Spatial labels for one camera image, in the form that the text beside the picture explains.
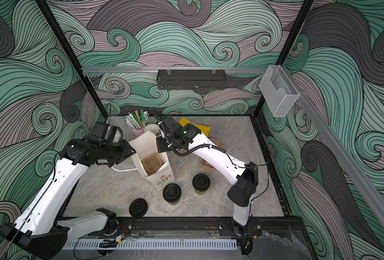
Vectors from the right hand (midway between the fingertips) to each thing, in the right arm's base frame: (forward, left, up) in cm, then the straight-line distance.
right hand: (158, 147), depth 73 cm
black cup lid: (-12, -20, -13) cm, 27 cm away
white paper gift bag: (+6, +8, -6) cm, 12 cm away
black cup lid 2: (-16, -6, -13) cm, 22 cm away
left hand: (-3, +10, +3) cm, 11 cm away
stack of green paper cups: (+19, +6, -9) cm, 22 cm away
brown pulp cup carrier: (+4, +8, -22) cm, 24 cm away
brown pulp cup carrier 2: (+1, -24, -19) cm, 31 cm away
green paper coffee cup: (-13, -20, -24) cm, 34 cm away
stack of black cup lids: (-20, +11, -22) cm, 32 cm away
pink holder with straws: (+24, +17, -9) cm, 31 cm away
